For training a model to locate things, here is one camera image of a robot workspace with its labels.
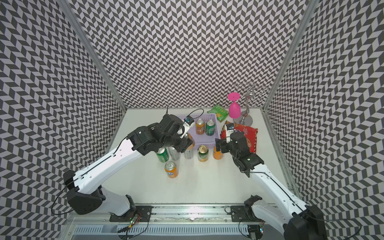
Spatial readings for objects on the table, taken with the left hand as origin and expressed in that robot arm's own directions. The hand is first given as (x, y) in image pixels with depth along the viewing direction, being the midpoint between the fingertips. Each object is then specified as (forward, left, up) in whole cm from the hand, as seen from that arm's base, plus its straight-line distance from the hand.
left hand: (185, 139), depth 69 cm
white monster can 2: (+4, 0, -23) cm, 23 cm away
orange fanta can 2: (-7, +8, -18) cm, 21 cm away
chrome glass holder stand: (+32, -38, 0) cm, 49 cm away
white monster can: (+2, +8, -18) cm, 20 cm away
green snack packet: (+40, -24, -25) cm, 53 cm away
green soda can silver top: (+2, +15, -19) cm, 24 cm away
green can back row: (+21, -13, -18) cm, 31 cm away
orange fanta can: (+4, -17, -24) cm, 30 cm away
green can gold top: (+3, -9, -18) cm, 21 cm away
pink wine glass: (+29, -30, -11) cm, 43 cm away
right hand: (+6, -20, -10) cm, 24 cm away
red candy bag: (+21, -42, -26) cm, 54 cm away
